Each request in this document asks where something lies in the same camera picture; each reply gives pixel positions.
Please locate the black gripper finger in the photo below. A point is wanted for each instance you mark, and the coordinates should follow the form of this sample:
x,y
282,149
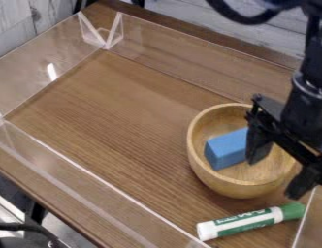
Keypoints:
x,y
305,181
259,142

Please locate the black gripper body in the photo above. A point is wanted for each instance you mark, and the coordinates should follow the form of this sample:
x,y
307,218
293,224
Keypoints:
x,y
295,120

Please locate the brown wooden bowl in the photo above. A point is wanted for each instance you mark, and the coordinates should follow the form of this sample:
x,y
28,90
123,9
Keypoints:
x,y
243,181

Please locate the green and white marker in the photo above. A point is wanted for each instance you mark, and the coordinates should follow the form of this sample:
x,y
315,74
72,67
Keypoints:
x,y
250,220

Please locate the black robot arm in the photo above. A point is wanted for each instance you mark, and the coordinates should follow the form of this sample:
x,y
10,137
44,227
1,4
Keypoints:
x,y
311,63

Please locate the blue foam block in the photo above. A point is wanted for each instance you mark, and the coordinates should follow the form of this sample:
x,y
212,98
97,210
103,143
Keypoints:
x,y
226,149

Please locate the black metal table leg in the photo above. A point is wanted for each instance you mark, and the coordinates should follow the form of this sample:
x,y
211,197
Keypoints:
x,y
38,212

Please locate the clear acrylic enclosure wall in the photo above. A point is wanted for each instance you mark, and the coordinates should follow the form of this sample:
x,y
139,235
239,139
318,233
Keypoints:
x,y
111,99

